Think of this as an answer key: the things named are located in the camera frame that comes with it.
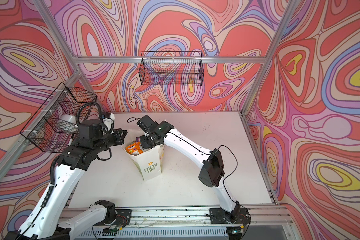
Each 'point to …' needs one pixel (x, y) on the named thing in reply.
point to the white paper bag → (150, 163)
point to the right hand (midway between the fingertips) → (148, 147)
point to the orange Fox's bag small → (134, 148)
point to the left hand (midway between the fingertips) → (128, 130)
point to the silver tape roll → (68, 120)
